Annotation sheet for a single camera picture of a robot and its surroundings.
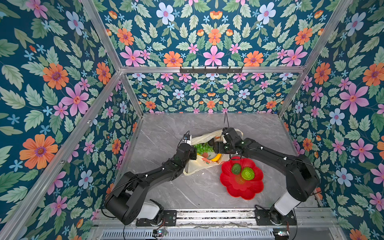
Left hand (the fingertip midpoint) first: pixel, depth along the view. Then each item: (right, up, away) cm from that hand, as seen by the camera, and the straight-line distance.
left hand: (195, 142), depth 87 cm
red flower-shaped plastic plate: (+23, -24, -2) cm, 33 cm away
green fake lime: (+29, -17, -5) cm, 34 cm away
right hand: (+13, -3, +2) cm, 13 cm away
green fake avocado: (+24, -15, -1) cm, 28 cm away
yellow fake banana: (+13, -11, +5) cm, 18 cm away
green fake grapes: (+5, -5, +9) cm, 11 cm away
